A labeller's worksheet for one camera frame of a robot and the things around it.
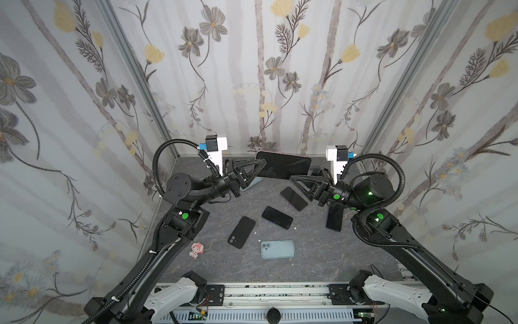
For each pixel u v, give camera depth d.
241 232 0.91
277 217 0.95
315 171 0.52
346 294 0.73
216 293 0.74
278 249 0.86
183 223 0.45
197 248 0.82
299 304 0.73
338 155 0.45
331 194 0.45
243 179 0.47
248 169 0.47
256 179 0.48
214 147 0.43
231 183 0.44
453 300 0.39
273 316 0.62
